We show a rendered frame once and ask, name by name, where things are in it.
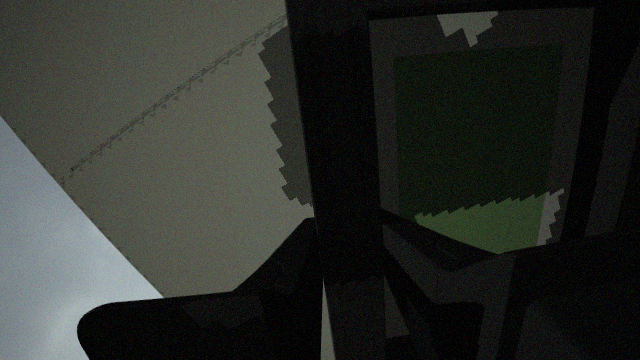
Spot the black picture frame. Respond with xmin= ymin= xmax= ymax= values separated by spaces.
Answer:
xmin=285 ymin=0 xmax=640 ymax=360

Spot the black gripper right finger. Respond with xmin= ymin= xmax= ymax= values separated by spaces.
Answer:
xmin=381 ymin=209 xmax=640 ymax=360

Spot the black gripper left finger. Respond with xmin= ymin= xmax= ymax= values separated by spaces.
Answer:
xmin=77 ymin=217 xmax=323 ymax=360

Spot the grey flat rectangular board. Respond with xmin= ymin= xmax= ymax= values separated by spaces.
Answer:
xmin=0 ymin=0 xmax=314 ymax=298

